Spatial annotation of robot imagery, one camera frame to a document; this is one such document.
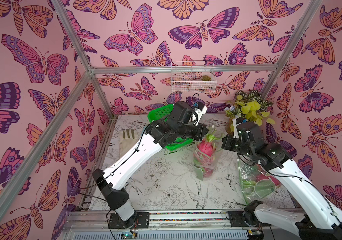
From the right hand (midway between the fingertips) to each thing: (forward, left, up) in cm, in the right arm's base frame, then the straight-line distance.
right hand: (222, 138), depth 70 cm
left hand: (-2, +7, +8) cm, 11 cm away
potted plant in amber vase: (+26, -22, -3) cm, 34 cm away
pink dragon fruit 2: (-9, +5, -19) cm, 21 cm away
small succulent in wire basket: (+42, +4, +6) cm, 42 cm away
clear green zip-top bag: (-7, +3, -5) cm, 9 cm away
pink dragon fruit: (-4, +8, -3) cm, 9 cm away
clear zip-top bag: (-13, -21, -22) cm, 33 cm away
